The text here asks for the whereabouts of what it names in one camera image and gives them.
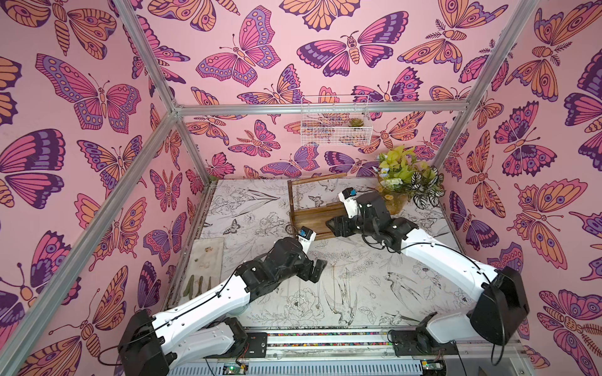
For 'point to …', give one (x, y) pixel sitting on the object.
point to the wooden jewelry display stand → (315, 218)
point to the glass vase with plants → (402, 177)
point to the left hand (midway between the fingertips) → (317, 255)
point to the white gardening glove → (204, 267)
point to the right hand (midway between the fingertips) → (335, 217)
